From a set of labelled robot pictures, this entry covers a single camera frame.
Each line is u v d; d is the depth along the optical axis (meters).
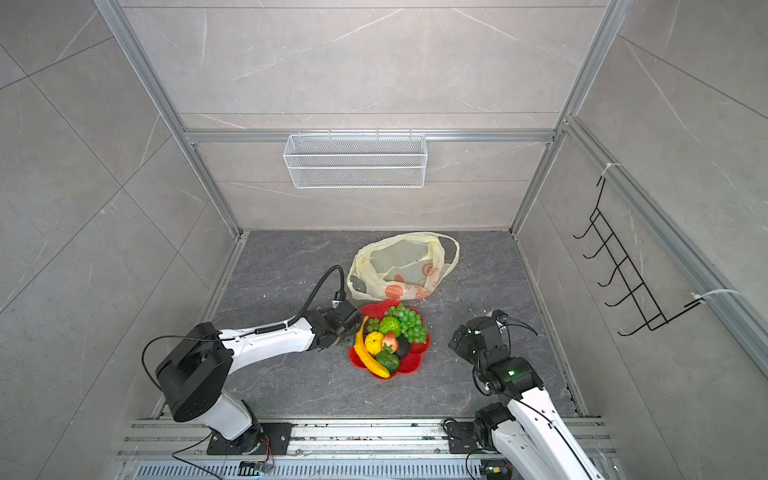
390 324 0.88
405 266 1.10
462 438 0.73
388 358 0.80
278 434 0.73
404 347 0.84
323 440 0.75
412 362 0.82
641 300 0.64
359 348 0.84
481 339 0.57
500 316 0.70
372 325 0.86
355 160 1.01
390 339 0.82
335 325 0.67
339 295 0.80
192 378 0.44
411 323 0.86
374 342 0.84
